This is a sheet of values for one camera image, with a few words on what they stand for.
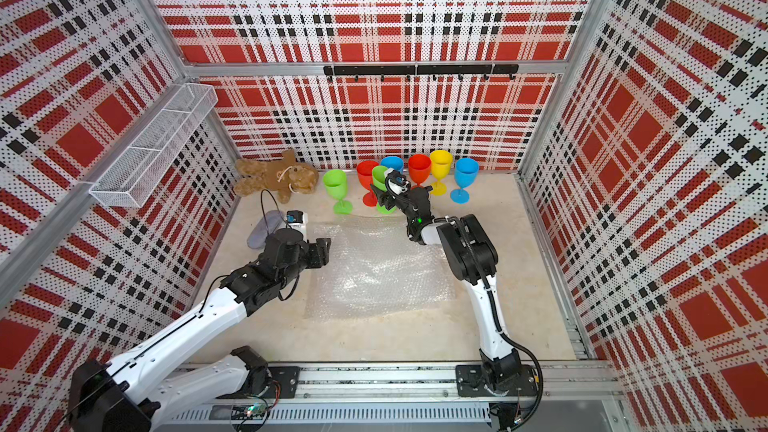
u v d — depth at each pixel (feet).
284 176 3.64
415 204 2.64
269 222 3.38
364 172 3.33
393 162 3.38
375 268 2.96
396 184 2.71
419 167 3.38
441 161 3.45
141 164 2.37
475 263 1.86
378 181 3.03
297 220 2.25
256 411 2.27
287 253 1.92
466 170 3.33
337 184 3.17
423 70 2.96
